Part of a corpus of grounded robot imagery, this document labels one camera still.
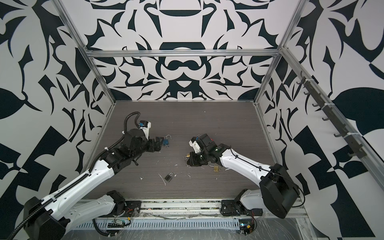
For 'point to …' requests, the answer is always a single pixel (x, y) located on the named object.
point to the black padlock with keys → (168, 177)
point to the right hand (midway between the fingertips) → (186, 163)
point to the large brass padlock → (216, 168)
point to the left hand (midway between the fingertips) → (155, 134)
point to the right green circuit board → (246, 226)
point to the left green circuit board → (118, 223)
